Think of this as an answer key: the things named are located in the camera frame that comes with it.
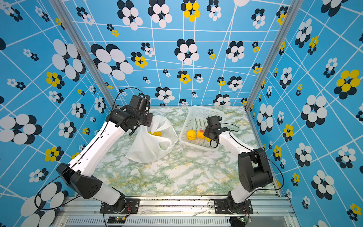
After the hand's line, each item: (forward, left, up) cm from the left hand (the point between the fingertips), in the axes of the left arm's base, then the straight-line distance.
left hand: (148, 116), depth 77 cm
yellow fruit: (+3, -24, -22) cm, 33 cm away
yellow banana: (-4, -35, -18) cm, 39 cm away
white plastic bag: (-9, +1, -15) cm, 17 cm away
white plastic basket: (+20, -30, -28) cm, 46 cm away
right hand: (+3, -37, -20) cm, 42 cm away
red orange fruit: (+4, -31, -24) cm, 39 cm away
